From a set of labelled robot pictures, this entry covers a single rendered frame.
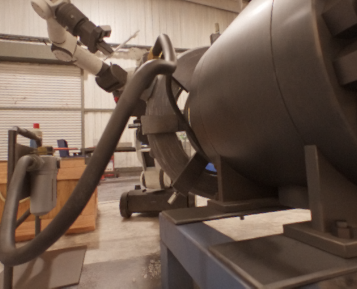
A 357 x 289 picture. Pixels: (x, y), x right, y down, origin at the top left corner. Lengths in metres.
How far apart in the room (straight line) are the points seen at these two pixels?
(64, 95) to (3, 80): 1.97
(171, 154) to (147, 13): 10.50
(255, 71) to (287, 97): 0.09
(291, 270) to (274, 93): 0.28
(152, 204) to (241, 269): 1.51
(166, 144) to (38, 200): 0.54
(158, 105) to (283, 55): 0.69
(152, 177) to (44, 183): 0.79
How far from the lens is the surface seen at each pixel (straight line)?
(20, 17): 11.55
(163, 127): 0.99
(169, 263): 0.76
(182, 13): 11.65
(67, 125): 9.71
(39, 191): 1.10
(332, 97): 0.39
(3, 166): 1.68
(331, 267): 0.39
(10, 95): 10.50
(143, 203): 1.85
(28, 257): 0.51
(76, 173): 1.60
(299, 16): 0.43
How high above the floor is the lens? 0.40
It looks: 5 degrees up
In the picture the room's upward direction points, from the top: 3 degrees counter-clockwise
